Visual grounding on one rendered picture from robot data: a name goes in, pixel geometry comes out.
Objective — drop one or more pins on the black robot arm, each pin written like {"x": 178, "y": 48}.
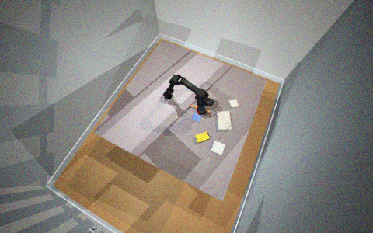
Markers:
{"x": 201, "y": 94}

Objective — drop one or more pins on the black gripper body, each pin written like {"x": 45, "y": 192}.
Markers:
{"x": 200, "y": 105}

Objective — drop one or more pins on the yellow-green block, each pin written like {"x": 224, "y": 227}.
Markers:
{"x": 202, "y": 137}

